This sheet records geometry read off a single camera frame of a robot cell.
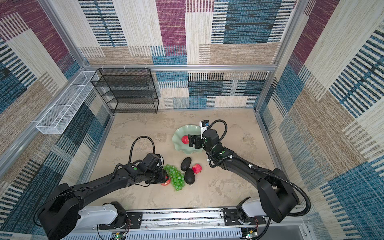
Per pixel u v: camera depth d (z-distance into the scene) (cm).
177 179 83
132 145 74
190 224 73
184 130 102
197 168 86
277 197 42
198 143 75
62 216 40
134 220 73
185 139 97
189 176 83
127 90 111
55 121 70
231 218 73
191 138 74
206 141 65
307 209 40
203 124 73
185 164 89
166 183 83
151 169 68
